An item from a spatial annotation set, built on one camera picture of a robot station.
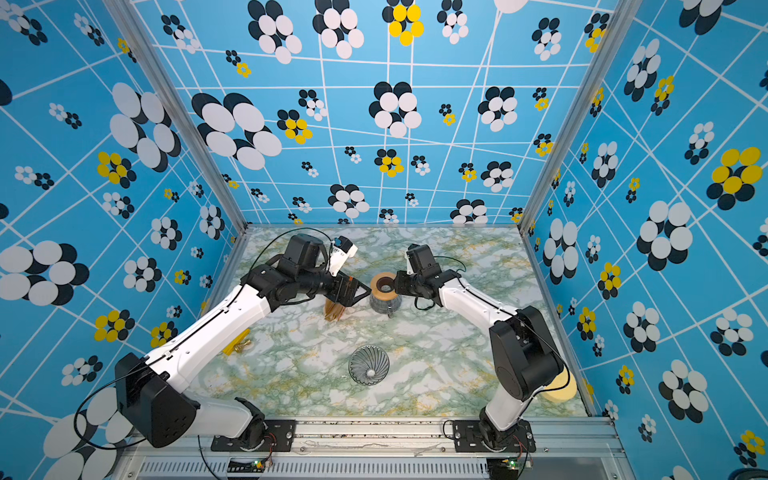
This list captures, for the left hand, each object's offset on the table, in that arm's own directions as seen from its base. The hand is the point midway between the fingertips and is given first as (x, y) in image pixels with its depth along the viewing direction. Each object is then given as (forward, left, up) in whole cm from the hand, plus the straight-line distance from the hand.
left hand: (361, 283), depth 76 cm
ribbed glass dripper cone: (-14, -2, -20) cm, 25 cm away
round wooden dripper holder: (+9, -5, -15) cm, 18 cm away
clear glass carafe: (+4, -6, -18) cm, 20 cm away
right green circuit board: (-37, -34, -23) cm, 55 cm away
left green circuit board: (-37, +24, -23) cm, 49 cm away
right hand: (+9, -10, -13) cm, 18 cm away
